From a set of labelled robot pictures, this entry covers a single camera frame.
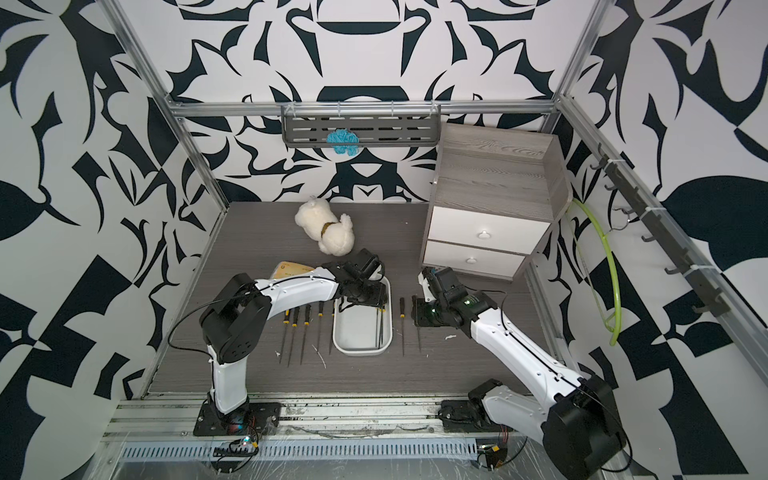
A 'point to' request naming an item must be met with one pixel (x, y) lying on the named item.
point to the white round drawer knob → (484, 235)
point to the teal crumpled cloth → (344, 141)
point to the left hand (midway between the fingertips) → (382, 293)
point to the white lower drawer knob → (471, 260)
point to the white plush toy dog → (334, 235)
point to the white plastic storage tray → (354, 327)
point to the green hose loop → (614, 267)
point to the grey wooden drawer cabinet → (495, 194)
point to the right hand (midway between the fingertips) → (412, 309)
